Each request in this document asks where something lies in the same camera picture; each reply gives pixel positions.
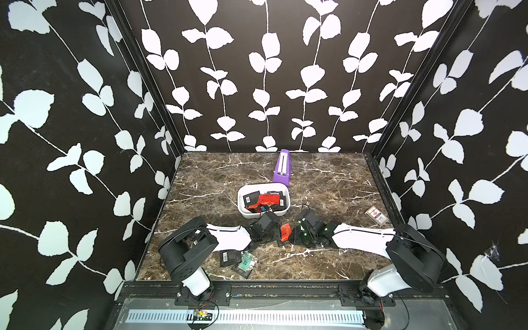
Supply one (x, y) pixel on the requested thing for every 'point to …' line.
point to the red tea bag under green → (269, 199)
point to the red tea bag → (285, 232)
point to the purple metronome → (282, 173)
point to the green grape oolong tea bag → (247, 261)
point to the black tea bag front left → (229, 258)
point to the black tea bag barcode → (282, 204)
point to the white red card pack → (377, 216)
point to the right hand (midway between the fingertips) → (288, 237)
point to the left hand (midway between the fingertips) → (282, 229)
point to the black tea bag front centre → (250, 199)
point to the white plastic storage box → (247, 189)
